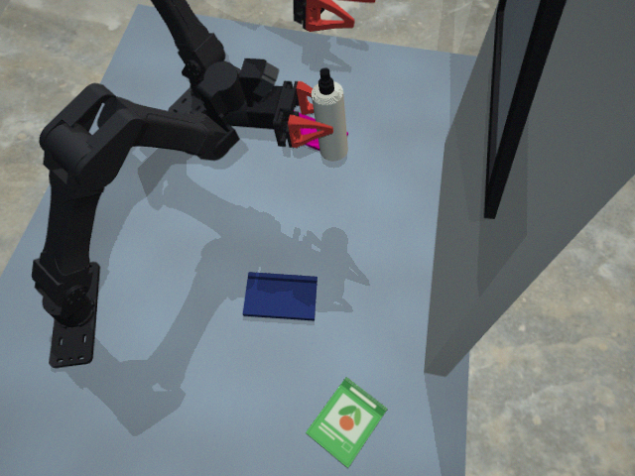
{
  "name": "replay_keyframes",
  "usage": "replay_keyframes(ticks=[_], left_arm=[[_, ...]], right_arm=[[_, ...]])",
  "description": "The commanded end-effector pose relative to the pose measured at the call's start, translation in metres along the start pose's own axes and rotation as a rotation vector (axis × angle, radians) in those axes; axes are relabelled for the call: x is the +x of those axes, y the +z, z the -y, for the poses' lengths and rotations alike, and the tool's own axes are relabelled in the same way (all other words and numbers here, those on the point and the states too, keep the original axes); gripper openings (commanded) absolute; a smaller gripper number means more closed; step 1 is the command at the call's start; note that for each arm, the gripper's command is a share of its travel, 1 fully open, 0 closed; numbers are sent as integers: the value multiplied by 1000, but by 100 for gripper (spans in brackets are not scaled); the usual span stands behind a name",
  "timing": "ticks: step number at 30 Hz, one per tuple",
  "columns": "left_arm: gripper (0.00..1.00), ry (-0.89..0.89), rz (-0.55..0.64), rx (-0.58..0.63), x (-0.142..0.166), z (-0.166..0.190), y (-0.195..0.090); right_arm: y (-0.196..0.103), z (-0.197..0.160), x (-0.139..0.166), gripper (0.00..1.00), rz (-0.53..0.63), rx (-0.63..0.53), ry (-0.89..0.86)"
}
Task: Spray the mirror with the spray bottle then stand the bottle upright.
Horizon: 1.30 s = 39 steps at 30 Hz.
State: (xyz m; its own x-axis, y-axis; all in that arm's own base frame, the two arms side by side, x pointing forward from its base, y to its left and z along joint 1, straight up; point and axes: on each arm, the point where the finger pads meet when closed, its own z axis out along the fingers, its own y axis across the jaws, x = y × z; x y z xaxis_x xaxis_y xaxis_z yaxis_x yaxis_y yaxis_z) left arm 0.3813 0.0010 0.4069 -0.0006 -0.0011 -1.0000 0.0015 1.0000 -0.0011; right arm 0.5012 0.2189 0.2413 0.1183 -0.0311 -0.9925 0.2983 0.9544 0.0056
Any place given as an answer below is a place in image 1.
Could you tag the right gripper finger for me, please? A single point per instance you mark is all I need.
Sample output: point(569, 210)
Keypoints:
point(297, 139)
point(303, 90)

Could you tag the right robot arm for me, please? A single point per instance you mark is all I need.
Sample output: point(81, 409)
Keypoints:
point(63, 274)

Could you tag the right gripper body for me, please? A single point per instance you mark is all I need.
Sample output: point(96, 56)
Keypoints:
point(285, 108)

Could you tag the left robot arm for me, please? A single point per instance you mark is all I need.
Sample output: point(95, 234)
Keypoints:
point(198, 48)

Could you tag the magenta flat rectangular slab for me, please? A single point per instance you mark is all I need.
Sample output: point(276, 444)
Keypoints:
point(313, 144)

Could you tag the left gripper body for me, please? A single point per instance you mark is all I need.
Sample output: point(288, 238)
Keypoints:
point(300, 11)

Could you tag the green seed packet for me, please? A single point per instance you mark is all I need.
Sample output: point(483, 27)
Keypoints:
point(346, 422)

